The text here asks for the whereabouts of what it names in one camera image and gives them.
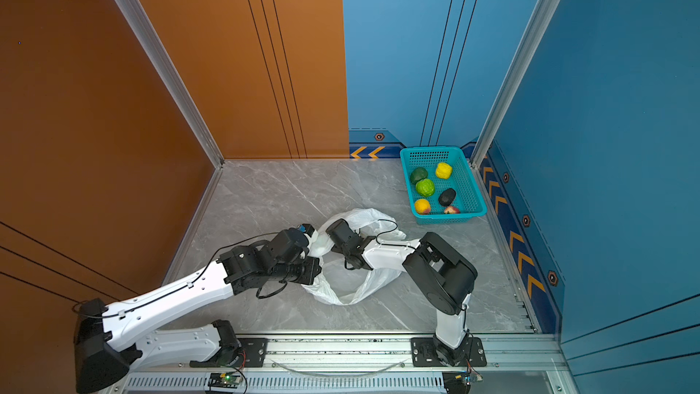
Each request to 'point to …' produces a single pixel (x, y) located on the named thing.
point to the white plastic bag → (351, 286)
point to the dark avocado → (447, 197)
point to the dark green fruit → (418, 173)
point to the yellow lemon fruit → (443, 171)
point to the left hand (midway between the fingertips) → (326, 268)
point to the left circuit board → (221, 379)
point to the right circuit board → (459, 381)
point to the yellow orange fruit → (422, 206)
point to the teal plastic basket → (469, 198)
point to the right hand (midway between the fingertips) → (339, 239)
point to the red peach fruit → (451, 210)
